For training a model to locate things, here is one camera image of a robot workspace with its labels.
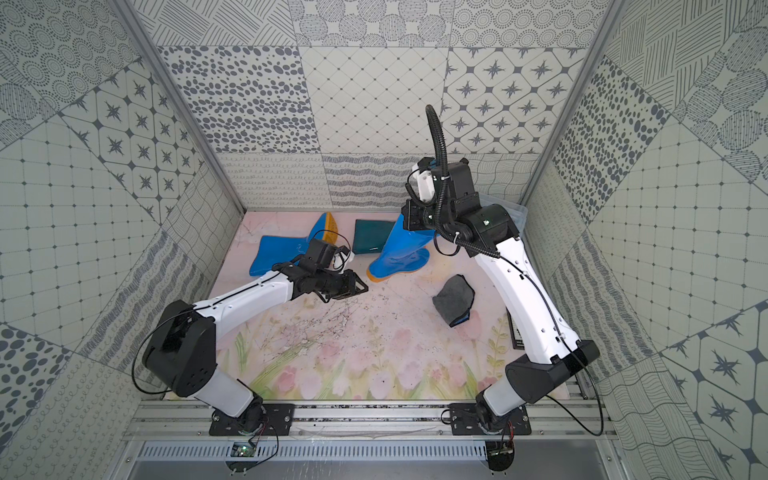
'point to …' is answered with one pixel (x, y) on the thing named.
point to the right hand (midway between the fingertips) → (406, 213)
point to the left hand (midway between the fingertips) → (374, 292)
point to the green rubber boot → (370, 236)
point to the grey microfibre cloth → (454, 300)
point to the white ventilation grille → (320, 451)
